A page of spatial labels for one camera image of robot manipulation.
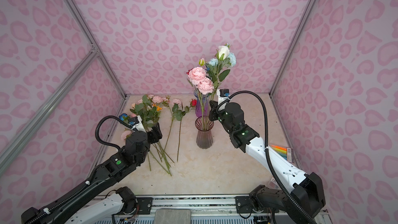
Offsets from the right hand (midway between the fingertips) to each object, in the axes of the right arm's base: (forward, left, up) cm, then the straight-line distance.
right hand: (210, 100), depth 72 cm
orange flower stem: (+18, +36, -29) cm, 49 cm away
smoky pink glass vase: (-3, +3, -17) cm, 18 cm away
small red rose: (+23, +12, -29) cm, 39 cm away
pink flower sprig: (+19, +23, -32) cm, 43 cm away
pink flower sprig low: (-3, +50, -27) cm, 57 cm away
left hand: (-8, +27, -7) cm, 29 cm away
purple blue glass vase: (+14, +5, -21) cm, 25 cm away
